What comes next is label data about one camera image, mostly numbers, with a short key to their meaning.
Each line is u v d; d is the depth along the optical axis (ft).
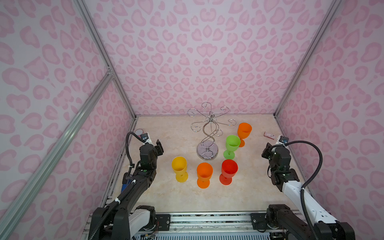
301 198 1.59
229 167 2.51
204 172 2.52
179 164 2.70
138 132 3.46
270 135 3.49
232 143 2.96
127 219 1.46
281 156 1.98
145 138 2.32
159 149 2.51
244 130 3.06
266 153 2.41
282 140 2.28
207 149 3.21
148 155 2.04
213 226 2.39
